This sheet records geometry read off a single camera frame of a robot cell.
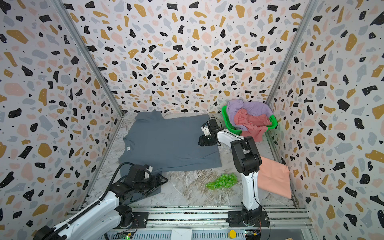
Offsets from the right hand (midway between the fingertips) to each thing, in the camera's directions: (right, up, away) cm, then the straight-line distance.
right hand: (200, 139), depth 101 cm
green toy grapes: (+15, -22, -17) cm, 31 cm away
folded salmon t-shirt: (+44, -22, -13) cm, 50 cm away
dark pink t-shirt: (+44, +10, +15) cm, 47 cm away
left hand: (-19, -22, -20) cm, 35 cm away
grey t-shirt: (-31, -3, 0) cm, 32 cm away
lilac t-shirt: (+41, +23, +16) cm, 50 cm away
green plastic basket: (+53, +15, +9) cm, 55 cm away
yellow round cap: (+14, -39, -35) cm, 54 cm away
